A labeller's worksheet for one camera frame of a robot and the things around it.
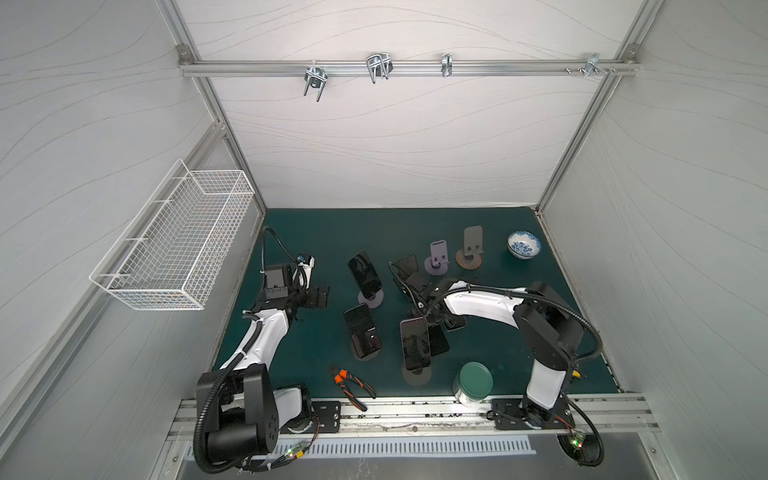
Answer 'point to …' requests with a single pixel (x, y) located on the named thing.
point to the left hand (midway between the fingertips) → (316, 281)
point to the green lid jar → (473, 382)
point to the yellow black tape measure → (576, 373)
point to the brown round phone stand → (470, 257)
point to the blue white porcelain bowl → (524, 245)
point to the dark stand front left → (367, 357)
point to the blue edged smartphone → (456, 321)
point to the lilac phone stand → (438, 262)
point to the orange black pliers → (342, 376)
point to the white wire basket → (174, 249)
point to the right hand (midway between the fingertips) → (427, 312)
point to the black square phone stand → (402, 267)
